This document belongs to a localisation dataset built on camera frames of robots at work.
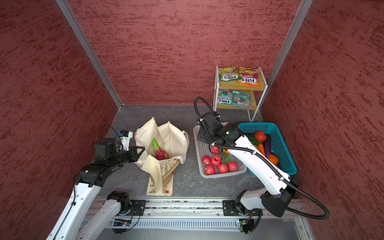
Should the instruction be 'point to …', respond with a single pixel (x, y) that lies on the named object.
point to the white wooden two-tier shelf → (258, 92)
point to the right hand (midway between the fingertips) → (199, 137)
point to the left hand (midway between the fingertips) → (144, 152)
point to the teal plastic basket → (280, 148)
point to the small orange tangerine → (226, 151)
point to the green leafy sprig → (228, 157)
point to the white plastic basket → (202, 150)
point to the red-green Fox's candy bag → (242, 100)
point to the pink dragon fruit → (159, 153)
